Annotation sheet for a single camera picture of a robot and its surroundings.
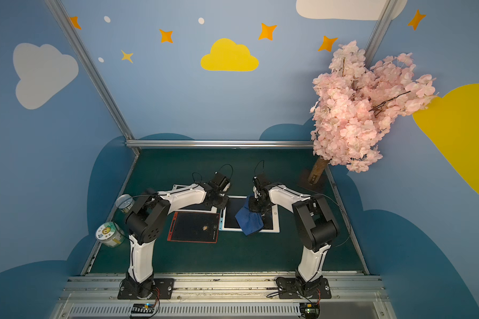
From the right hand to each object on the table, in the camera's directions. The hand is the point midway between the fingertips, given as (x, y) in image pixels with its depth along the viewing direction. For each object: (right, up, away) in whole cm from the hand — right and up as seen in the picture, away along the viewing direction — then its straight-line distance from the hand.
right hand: (255, 207), depth 96 cm
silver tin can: (-62, +3, -4) cm, 62 cm away
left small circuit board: (-41, -32, -25) cm, 58 cm away
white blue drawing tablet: (-13, -6, -5) cm, 15 cm away
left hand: (-16, +3, +2) cm, 16 cm away
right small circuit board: (+19, -35, -23) cm, 46 cm away
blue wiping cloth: (-3, -5, -8) cm, 10 cm away
